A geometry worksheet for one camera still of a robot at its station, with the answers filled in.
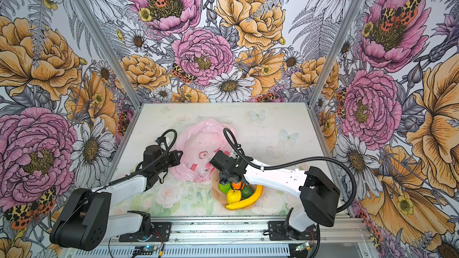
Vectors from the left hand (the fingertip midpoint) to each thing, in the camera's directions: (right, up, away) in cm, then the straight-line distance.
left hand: (183, 156), depth 91 cm
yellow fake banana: (+32, -16, -15) cm, 38 cm away
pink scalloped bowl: (+20, -16, -10) cm, 28 cm away
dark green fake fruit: (+32, -13, -12) cm, 36 cm away
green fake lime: (+22, -11, -11) cm, 27 cm away
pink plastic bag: (+6, +6, +11) cm, 14 cm away
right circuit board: (+53, -31, -19) cm, 65 cm away
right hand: (+23, -7, -10) cm, 26 cm away
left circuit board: (-9, -32, -19) cm, 38 cm away
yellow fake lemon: (+25, -13, -15) cm, 32 cm away
